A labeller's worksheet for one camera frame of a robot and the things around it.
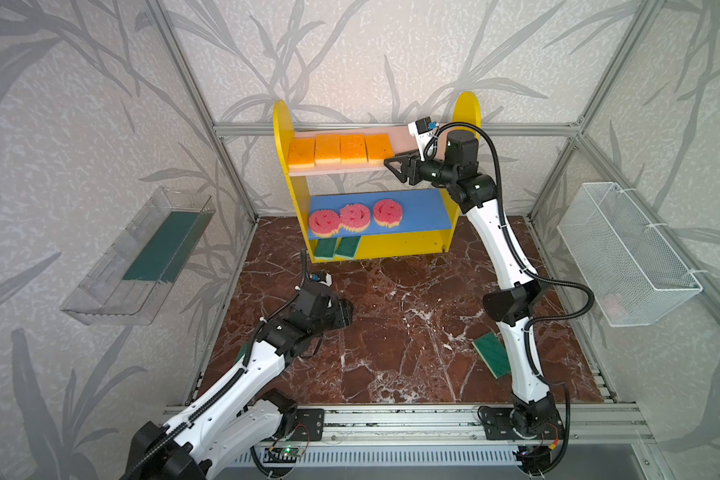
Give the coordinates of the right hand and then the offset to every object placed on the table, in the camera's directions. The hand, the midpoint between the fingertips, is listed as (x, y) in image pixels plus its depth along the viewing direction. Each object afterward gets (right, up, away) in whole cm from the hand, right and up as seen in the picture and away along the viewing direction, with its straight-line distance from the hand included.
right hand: (393, 150), depth 76 cm
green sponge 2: (-16, -26, +32) cm, 44 cm away
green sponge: (-24, -27, +32) cm, 48 cm away
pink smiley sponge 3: (-1, -14, +22) cm, 26 cm away
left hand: (-12, -39, +4) cm, 41 cm away
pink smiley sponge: (-21, -18, +19) cm, 34 cm away
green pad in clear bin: (-52, -25, -8) cm, 59 cm away
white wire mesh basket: (+50, -31, -14) cm, 60 cm away
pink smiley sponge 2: (-12, -16, +21) cm, 29 cm away
